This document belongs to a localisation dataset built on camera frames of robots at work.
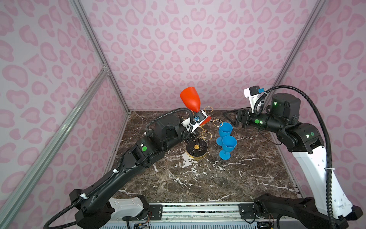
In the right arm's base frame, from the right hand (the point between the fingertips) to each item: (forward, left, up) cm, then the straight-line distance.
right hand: (228, 114), depth 57 cm
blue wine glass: (+14, -6, -29) cm, 33 cm away
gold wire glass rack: (+8, +12, -42) cm, 45 cm away
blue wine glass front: (+5, -7, -31) cm, 32 cm away
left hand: (-1, +12, -2) cm, 12 cm away
